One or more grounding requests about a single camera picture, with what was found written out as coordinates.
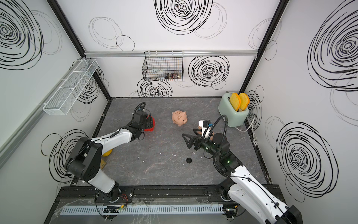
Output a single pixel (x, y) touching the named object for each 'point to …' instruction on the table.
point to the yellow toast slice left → (235, 101)
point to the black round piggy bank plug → (189, 160)
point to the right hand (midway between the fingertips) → (188, 133)
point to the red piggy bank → (150, 129)
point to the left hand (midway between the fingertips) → (145, 119)
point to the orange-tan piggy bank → (200, 132)
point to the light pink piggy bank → (179, 117)
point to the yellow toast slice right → (244, 101)
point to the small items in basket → (172, 75)
